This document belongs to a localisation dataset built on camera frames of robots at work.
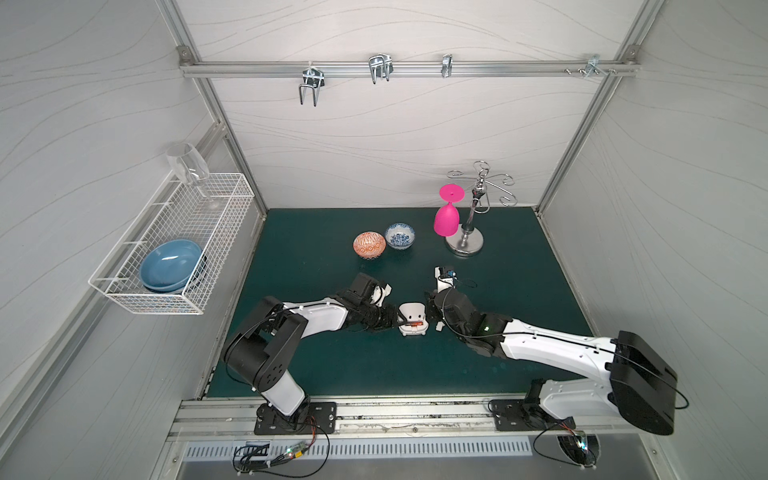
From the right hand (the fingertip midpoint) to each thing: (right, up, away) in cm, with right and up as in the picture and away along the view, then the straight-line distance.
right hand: (427, 292), depth 82 cm
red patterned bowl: (-18, +12, +25) cm, 34 cm away
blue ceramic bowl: (-57, +10, -20) cm, 62 cm away
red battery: (-3, -10, +4) cm, 11 cm away
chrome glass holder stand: (+19, +13, +27) cm, 36 cm away
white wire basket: (-62, +22, -10) cm, 67 cm away
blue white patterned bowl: (-7, +16, +29) cm, 34 cm away
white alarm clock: (-4, -7, +5) cm, 10 cm away
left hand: (-7, -10, +4) cm, 13 cm away
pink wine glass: (+7, +22, +10) cm, 25 cm away
